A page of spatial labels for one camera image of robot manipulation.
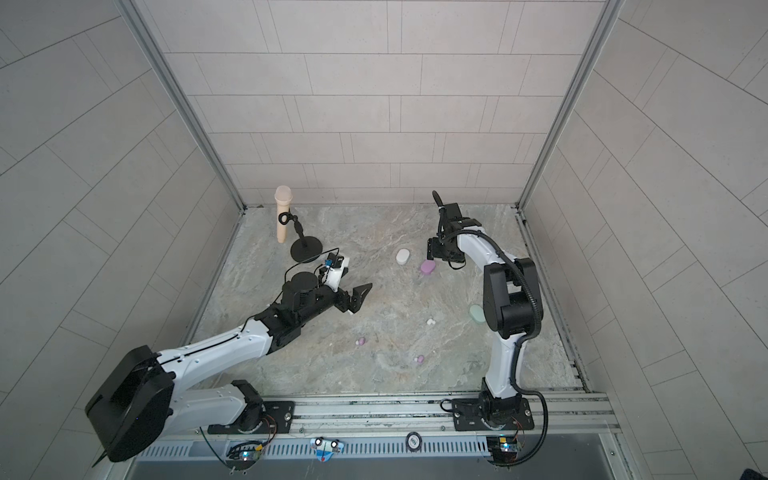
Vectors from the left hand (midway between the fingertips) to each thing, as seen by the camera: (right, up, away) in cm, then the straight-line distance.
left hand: (364, 277), depth 80 cm
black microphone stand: (-23, +6, +23) cm, 33 cm away
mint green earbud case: (+32, -12, +7) cm, 35 cm away
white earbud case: (+10, +4, +20) cm, 23 cm away
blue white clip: (-7, -36, -14) cm, 39 cm away
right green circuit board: (+33, -38, -12) cm, 52 cm away
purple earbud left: (-1, -18, +3) cm, 19 cm away
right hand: (+23, +5, +18) cm, 29 cm away
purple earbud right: (+15, -22, 0) cm, 27 cm away
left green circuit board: (-25, -37, -15) cm, 47 cm away
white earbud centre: (+18, -14, +7) cm, 24 cm away
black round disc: (+13, -36, -12) cm, 40 cm away
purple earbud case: (+19, +1, +16) cm, 25 cm away
